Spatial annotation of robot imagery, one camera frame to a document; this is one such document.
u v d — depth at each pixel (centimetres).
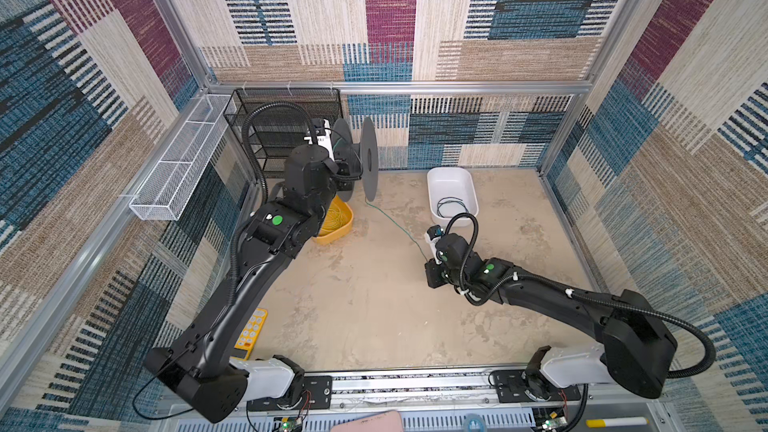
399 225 85
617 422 69
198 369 37
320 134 53
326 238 97
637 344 42
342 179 54
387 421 70
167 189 92
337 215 105
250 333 81
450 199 112
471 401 73
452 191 111
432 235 76
